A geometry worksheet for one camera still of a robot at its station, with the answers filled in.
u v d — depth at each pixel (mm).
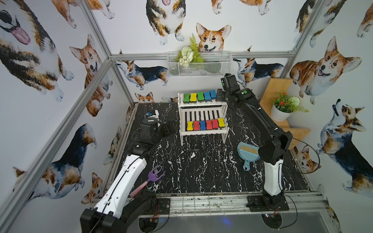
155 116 677
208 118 951
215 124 898
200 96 840
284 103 902
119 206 396
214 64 926
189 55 786
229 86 640
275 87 991
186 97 838
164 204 736
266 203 665
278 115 954
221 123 902
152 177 830
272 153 514
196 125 892
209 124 904
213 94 861
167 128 666
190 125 896
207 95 855
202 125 885
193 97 843
